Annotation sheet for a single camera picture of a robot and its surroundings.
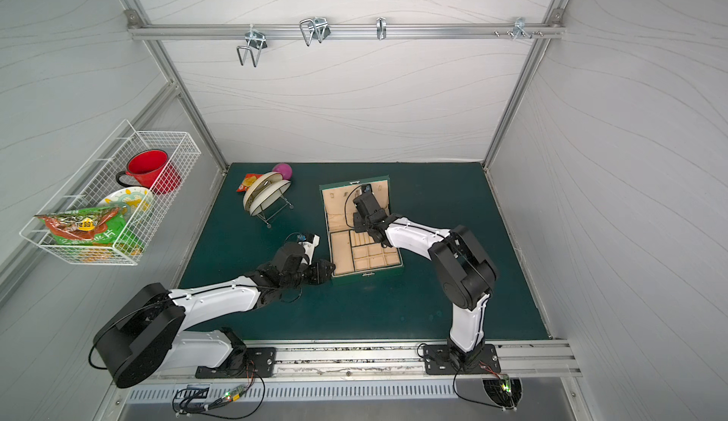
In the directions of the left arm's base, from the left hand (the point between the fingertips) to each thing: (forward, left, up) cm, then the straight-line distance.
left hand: (332, 268), depth 86 cm
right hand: (+19, -9, +4) cm, 21 cm away
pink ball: (+42, +24, 0) cm, 48 cm away
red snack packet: (+39, +39, -4) cm, 55 cm away
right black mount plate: (-23, -30, -5) cm, 38 cm away
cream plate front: (+18, +21, +12) cm, 30 cm away
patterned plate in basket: (+3, +45, +27) cm, 53 cm away
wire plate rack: (+18, +25, -4) cm, 31 cm away
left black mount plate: (-26, +19, +1) cm, 32 cm away
